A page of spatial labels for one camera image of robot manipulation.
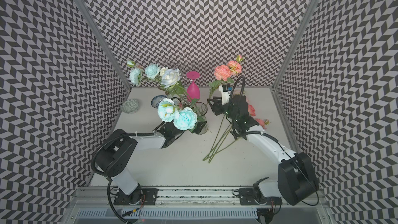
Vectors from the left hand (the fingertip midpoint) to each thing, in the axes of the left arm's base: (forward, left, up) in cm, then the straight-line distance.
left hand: (201, 119), depth 88 cm
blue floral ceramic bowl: (+20, +31, -5) cm, 38 cm away
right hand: (+2, -5, +14) cm, 15 cm away
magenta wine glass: (+10, +4, +13) cm, 17 cm away
